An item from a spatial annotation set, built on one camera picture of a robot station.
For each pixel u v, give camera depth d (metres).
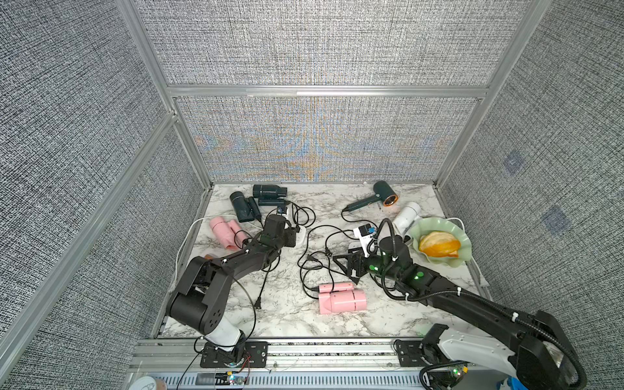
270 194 1.09
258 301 0.84
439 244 0.90
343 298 0.80
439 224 1.00
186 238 1.03
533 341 0.40
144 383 0.65
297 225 0.98
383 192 1.13
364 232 0.69
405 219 1.00
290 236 0.83
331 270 0.90
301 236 0.98
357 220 1.06
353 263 0.68
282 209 0.82
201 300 0.45
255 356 0.73
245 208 1.06
